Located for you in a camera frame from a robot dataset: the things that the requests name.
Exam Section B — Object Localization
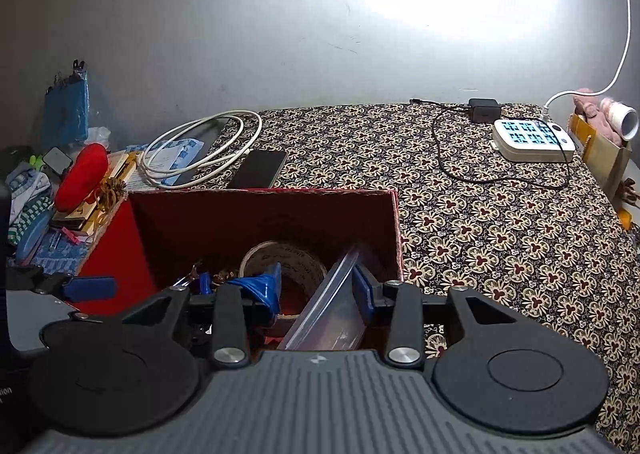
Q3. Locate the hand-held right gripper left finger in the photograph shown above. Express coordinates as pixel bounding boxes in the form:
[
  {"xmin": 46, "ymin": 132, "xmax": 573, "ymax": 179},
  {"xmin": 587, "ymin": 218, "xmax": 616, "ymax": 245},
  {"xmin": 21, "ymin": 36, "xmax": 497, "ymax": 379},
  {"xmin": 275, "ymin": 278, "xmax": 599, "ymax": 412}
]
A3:
[{"xmin": 122, "ymin": 265, "xmax": 283, "ymax": 369}]

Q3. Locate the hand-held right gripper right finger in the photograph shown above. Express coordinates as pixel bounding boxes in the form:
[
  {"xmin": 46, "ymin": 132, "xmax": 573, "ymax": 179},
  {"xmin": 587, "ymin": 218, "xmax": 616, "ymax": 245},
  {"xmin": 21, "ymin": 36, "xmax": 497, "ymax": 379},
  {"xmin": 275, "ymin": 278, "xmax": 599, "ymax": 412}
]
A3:
[{"xmin": 352, "ymin": 265, "xmax": 521, "ymax": 369}]

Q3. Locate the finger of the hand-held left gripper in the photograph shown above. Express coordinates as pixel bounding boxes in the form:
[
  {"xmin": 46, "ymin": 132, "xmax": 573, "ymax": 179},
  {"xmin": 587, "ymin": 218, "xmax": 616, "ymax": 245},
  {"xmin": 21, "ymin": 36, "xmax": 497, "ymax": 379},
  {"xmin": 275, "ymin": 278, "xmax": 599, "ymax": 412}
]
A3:
[{"xmin": 7, "ymin": 265, "xmax": 118, "ymax": 302}]

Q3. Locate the printed brown tape roll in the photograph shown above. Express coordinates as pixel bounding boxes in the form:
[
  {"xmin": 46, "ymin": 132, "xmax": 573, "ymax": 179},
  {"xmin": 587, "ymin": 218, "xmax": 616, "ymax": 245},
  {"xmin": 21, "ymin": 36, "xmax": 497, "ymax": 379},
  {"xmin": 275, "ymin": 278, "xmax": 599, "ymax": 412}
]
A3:
[{"xmin": 239, "ymin": 241, "xmax": 328, "ymax": 330}]

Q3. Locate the clear plastic case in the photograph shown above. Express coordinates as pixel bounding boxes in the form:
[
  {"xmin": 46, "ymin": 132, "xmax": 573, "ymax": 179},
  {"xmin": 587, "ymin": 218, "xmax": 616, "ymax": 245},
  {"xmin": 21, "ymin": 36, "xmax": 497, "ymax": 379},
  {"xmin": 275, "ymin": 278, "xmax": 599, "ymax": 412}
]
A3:
[{"xmin": 276, "ymin": 243, "xmax": 386, "ymax": 351}]

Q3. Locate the red cardboard box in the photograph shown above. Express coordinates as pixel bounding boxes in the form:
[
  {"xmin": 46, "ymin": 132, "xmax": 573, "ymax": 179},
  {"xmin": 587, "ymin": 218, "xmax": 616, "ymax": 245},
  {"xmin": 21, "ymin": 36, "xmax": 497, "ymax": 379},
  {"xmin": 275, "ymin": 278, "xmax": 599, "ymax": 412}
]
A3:
[{"xmin": 77, "ymin": 187, "xmax": 403, "ymax": 350}]

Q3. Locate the blue patterned packet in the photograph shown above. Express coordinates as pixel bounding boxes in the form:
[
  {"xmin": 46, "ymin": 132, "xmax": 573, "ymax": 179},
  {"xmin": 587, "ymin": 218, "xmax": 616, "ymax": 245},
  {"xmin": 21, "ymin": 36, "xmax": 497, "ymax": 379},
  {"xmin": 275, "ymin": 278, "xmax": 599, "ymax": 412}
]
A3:
[{"xmin": 32, "ymin": 229, "xmax": 93, "ymax": 277}]

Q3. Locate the yellow flat box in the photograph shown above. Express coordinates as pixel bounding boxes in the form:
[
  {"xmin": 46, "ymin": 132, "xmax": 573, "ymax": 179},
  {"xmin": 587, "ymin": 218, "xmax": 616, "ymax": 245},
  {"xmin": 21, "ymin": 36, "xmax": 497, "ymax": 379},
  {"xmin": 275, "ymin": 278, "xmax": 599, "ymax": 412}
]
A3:
[{"xmin": 50, "ymin": 151, "xmax": 138, "ymax": 237}]

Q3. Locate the blue round lid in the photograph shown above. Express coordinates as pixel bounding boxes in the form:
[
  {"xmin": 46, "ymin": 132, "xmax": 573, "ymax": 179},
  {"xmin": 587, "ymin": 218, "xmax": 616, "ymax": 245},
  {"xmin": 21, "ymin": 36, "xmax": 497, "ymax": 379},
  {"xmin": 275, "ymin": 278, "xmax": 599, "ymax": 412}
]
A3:
[{"xmin": 14, "ymin": 214, "xmax": 56, "ymax": 265}]

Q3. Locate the silver metal tool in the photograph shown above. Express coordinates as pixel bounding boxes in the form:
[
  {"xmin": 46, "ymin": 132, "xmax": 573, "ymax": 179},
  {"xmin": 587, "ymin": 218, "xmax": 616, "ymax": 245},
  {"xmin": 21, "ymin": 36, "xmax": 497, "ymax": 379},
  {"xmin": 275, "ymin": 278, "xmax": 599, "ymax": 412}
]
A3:
[{"xmin": 172, "ymin": 270, "xmax": 200, "ymax": 291}]

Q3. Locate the green striped cloth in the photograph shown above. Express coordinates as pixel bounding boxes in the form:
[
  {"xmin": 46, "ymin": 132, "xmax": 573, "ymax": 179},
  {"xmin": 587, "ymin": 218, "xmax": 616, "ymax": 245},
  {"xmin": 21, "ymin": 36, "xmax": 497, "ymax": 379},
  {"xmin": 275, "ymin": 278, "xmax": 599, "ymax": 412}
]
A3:
[{"xmin": 7, "ymin": 194, "xmax": 53, "ymax": 245}]

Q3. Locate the red cushion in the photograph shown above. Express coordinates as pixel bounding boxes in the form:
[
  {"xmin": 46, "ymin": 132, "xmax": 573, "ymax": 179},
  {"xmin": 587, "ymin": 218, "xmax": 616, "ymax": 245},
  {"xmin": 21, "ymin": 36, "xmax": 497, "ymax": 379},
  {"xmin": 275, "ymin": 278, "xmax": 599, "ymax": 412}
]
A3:
[{"xmin": 53, "ymin": 143, "xmax": 110, "ymax": 212}]

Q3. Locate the black phone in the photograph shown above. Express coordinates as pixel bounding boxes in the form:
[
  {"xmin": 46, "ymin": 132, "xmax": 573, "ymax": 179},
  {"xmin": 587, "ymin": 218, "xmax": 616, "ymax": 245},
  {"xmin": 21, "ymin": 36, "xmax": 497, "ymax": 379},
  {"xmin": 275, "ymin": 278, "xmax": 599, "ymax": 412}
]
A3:
[{"xmin": 227, "ymin": 149, "xmax": 289, "ymax": 190}]

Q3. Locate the white blue checked cloth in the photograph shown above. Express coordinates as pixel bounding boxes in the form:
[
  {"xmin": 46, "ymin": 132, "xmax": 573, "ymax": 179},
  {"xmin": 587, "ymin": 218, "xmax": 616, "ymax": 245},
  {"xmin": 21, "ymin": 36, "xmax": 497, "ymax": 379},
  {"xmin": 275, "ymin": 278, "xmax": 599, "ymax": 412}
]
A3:
[{"xmin": 7, "ymin": 169, "xmax": 51, "ymax": 220}]

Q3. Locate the small black device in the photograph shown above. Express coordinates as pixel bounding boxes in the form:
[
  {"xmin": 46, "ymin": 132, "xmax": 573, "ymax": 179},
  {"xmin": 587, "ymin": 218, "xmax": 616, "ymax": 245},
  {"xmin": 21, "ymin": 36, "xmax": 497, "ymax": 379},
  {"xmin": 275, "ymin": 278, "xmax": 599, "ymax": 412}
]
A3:
[{"xmin": 42, "ymin": 147, "xmax": 74, "ymax": 175}]

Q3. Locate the floral patterned cloth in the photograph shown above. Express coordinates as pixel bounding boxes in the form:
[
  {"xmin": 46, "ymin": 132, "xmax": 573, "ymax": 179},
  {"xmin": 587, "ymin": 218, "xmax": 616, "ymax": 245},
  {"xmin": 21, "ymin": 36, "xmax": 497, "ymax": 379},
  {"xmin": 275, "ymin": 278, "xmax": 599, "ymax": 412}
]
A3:
[{"xmin": 200, "ymin": 102, "xmax": 640, "ymax": 450}]

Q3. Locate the blue white packet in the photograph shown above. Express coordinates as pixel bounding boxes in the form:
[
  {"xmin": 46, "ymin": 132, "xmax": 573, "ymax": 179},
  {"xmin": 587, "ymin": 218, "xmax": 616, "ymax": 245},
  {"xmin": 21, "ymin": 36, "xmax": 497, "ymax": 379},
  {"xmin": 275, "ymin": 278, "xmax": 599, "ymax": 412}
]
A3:
[{"xmin": 142, "ymin": 137, "xmax": 208, "ymax": 186}]

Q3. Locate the dark cloth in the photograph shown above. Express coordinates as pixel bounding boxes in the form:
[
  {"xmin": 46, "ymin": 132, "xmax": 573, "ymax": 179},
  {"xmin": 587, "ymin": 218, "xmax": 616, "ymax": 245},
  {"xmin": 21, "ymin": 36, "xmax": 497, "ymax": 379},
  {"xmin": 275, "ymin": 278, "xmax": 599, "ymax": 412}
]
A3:
[{"xmin": 0, "ymin": 145, "xmax": 33, "ymax": 175}]

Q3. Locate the clear plastic bag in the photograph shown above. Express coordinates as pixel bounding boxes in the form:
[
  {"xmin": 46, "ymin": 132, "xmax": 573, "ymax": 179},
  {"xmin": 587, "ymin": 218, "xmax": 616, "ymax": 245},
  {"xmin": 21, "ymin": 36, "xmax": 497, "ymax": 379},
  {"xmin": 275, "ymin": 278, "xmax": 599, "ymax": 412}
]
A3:
[{"xmin": 87, "ymin": 127, "xmax": 113, "ymax": 150}]

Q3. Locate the grey flat tablet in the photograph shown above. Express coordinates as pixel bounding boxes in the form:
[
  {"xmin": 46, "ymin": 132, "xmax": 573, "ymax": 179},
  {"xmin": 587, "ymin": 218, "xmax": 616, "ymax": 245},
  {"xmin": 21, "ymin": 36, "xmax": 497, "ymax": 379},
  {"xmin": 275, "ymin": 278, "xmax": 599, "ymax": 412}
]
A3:
[{"xmin": 170, "ymin": 118, "xmax": 246, "ymax": 187}]

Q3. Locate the blue plastic pack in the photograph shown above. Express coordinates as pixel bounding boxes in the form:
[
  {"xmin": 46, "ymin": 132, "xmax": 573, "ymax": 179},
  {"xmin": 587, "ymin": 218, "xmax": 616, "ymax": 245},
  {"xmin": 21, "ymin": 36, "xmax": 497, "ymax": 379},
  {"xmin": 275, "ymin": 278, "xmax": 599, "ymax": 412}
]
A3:
[{"xmin": 42, "ymin": 59, "xmax": 91, "ymax": 150}]

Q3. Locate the white power strip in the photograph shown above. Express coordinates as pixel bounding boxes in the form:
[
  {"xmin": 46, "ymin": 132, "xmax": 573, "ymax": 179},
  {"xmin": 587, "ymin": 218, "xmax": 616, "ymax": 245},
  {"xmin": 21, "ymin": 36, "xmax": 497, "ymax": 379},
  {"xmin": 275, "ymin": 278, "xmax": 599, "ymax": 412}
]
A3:
[{"xmin": 491, "ymin": 117, "xmax": 577, "ymax": 163}]

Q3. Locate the black charger adapter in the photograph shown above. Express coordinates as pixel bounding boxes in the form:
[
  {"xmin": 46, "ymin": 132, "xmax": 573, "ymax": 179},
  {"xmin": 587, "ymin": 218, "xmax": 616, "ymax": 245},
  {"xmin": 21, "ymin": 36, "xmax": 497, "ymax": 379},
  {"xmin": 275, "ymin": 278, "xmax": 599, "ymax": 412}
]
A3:
[{"xmin": 468, "ymin": 98, "xmax": 501, "ymax": 124}]

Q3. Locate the gold paper bag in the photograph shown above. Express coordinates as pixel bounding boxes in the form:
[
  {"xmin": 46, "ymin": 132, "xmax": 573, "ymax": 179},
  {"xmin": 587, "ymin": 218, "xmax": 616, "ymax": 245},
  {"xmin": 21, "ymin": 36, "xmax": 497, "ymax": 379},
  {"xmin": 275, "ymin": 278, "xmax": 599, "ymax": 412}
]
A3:
[{"xmin": 567, "ymin": 114, "xmax": 636, "ymax": 202}]

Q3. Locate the brown patterned bow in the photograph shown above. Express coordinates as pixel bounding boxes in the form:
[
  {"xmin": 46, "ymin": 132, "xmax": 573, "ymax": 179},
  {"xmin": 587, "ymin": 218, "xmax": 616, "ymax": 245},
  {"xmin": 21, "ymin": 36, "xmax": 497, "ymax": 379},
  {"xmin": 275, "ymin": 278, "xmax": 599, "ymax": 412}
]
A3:
[{"xmin": 617, "ymin": 177, "xmax": 640, "ymax": 207}]

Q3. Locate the pink plush toy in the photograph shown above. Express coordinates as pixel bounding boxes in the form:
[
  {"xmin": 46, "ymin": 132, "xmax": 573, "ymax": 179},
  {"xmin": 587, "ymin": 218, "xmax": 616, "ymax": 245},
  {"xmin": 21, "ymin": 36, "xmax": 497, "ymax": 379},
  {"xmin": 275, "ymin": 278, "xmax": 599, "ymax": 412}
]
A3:
[{"xmin": 572, "ymin": 88, "xmax": 621, "ymax": 140}]

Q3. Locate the coiled white cable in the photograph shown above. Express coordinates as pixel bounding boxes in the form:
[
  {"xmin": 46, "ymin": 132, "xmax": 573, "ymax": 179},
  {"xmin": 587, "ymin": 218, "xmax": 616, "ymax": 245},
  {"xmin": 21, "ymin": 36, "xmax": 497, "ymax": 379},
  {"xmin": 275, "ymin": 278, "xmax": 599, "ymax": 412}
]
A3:
[{"xmin": 141, "ymin": 109, "xmax": 263, "ymax": 185}]

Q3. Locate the black cable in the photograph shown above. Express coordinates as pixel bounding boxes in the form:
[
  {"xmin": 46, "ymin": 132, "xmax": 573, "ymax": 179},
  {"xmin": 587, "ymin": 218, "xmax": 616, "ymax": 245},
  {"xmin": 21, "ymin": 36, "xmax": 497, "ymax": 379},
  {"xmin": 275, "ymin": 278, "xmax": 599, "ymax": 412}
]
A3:
[{"xmin": 410, "ymin": 98, "xmax": 571, "ymax": 190}]

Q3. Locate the white power cord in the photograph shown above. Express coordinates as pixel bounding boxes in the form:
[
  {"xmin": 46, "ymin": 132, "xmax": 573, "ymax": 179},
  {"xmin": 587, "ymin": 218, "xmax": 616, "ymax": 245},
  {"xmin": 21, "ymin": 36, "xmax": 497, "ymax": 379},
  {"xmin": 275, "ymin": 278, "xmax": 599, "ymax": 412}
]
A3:
[{"xmin": 543, "ymin": 0, "xmax": 632, "ymax": 121}]

